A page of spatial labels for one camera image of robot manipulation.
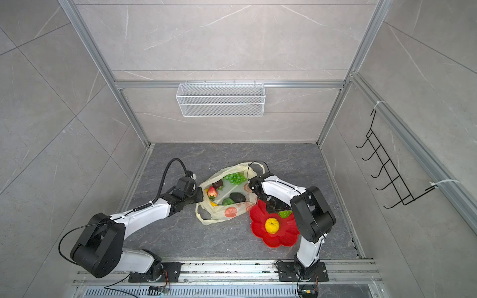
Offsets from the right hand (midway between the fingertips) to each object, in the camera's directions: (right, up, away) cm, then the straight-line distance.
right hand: (283, 207), depth 87 cm
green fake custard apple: (0, -1, -5) cm, 5 cm away
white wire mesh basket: (-31, +56, +13) cm, 66 cm away
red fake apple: (-35, +7, +6) cm, 36 cm away
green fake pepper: (-27, +3, +1) cm, 27 cm away
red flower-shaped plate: (+1, -10, -3) cm, 11 cm away
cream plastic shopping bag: (-28, +5, +10) cm, 30 cm away
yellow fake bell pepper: (-7, -6, -7) cm, 11 cm away
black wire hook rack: (+34, +16, -23) cm, 45 cm away
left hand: (-40, +9, +4) cm, 41 cm away
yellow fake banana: (-34, +1, +2) cm, 34 cm away
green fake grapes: (-23, +13, +11) cm, 29 cm away
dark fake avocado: (-22, +4, +5) cm, 23 cm away
